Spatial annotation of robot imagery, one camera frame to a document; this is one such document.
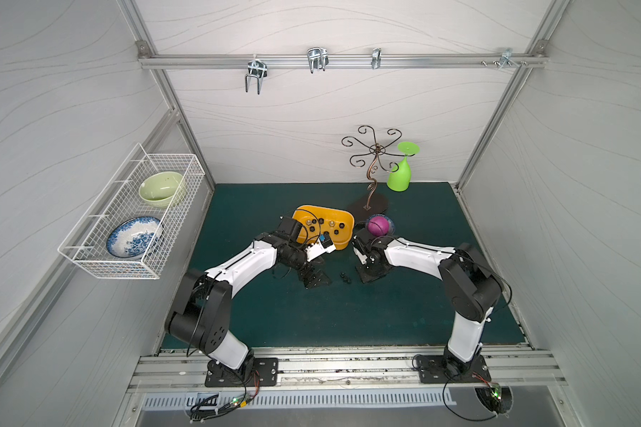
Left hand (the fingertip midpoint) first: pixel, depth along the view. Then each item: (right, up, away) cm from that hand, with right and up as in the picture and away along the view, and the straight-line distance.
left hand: (325, 271), depth 83 cm
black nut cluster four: (+6, +13, +24) cm, 28 cm away
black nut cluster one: (+6, -4, +10) cm, 12 cm away
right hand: (+15, -4, +10) cm, 18 cm away
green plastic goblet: (+27, +30, +10) cm, 41 cm away
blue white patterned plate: (-46, +13, -19) cm, 52 cm away
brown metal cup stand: (+20, +22, +28) cm, 41 cm away
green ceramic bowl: (-45, +25, -11) cm, 53 cm away
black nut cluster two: (+8, -5, +8) cm, 12 cm away
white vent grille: (-37, -32, -13) cm, 51 cm away
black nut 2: (-2, +15, +25) cm, 29 cm away
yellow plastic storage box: (-4, +15, +25) cm, 29 cm away
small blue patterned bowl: (+25, +13, +19) cm, 34 cm away
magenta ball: (+20, +13, +18) cm, 30 cm away
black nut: (+4, +11, +22) cm, 24 cm away
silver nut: (+3, +14, +25) cm, 28 cm away
